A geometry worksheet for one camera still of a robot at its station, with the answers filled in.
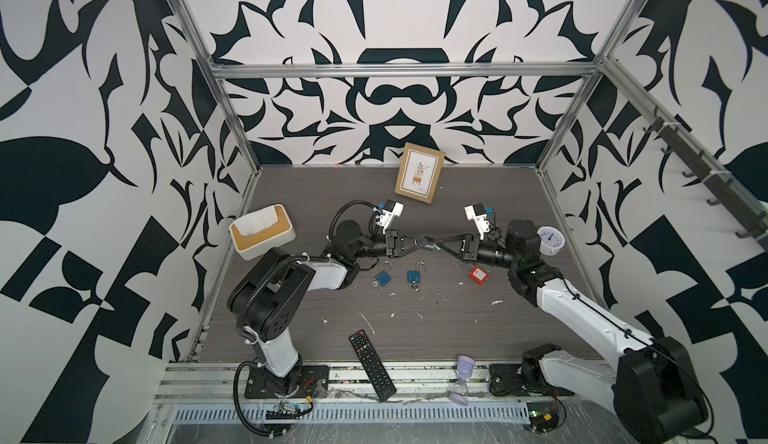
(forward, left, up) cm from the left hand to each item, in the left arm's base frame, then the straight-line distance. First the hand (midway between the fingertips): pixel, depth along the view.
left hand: (429, 239), depth 72 cm
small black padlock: (0, -1, -2) cm, 2 cm away
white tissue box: (+16, +49, -19) cm, 55 cm away
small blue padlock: (+2, +2, -24) cm, 24 cm away
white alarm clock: (+12, -44, -22) cm, 50 cm away
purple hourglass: (-29, -6, -20) cm, 36 cm away
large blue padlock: (+2, +11, -24) cm, 26 cm away
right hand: (-1, -3, -1) cm, 3 cm away
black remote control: (-22, +14, -23) cm, 35 cm away
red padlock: (+1, -18, -23) cm, 29 cm away
